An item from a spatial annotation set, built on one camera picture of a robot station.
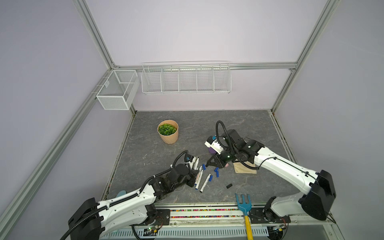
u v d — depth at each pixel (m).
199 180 0.85
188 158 0.69
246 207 0.76
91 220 0.41
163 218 0.74
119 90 1.03
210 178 0.86
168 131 0.94
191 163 0.70
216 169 0.89
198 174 0.87
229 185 0.84
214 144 0.68
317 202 0.39
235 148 0.59
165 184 0.60
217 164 0.64
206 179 0.85
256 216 0.73
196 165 0.77
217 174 0.89
